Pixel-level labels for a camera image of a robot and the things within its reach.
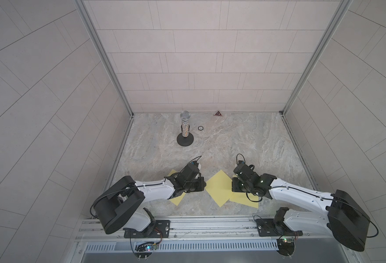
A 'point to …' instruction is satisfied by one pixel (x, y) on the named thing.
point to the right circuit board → (285, 246)
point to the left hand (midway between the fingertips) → (209, 185)
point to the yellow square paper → (219, 187)
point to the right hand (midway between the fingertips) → (230, 186)
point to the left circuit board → (144, 250)
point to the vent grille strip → (154, 247)
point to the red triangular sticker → (218, 113)
